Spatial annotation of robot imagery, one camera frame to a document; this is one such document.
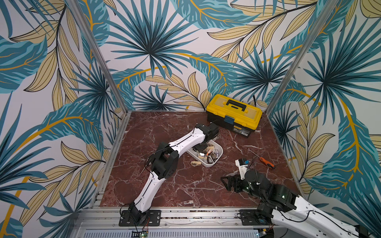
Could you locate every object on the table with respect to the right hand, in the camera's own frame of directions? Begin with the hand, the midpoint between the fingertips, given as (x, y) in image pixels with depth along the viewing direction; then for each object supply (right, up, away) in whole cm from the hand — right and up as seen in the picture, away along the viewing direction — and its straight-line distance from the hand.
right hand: (227, 178), depth 74 cm
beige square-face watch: (-5, +13, +22) cm, 26 cm away
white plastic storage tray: (-17, +10, +17) cm, 26 cm away
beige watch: (-15, +3, +18) cm, 24 cm away
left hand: (-16, +13, +19) cm, 28 cm away
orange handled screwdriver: (+30, +2, +16) cm, 35 cm away
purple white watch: (-2, +9, +19) cm, 21 cm away
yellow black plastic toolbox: (+11, +33, +23) cm, 42 cm away
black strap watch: (-7, +5, +17) cm, 19 cm away
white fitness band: (-11, +8, +21) cm, 25 cm away
